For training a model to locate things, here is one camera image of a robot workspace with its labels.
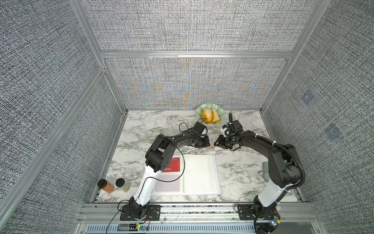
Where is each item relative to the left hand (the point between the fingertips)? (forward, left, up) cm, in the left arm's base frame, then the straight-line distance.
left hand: (212, 143), depth 98 cm
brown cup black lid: (-26, +61, +7) cm, 67 cm away
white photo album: (-20, +16, -1) cm, 25 cm away
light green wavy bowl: (+29, -9, +3) cm, 30 cm away
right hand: (-1, 0, +6) cm, 6 cm away
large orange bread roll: (+22, +1, +6) cm, 23 cm away
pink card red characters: (-3, +1, 0) cm, 4 cm away
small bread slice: (+22, -6, +2) cm, 23 cm away
